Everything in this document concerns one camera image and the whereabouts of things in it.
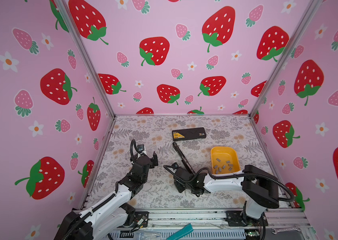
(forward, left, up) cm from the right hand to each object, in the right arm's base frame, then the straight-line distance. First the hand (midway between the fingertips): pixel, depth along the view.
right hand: (174, 181), depth 85 cm
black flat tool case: (+37, -7, 0) cm, 38 cm away
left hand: (+10, +17, +13) cm, 23 cm away
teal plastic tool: (-22, -9, -2) cm, 24 cm away
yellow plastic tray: (+18, -31, -1) cm, 36 cm away
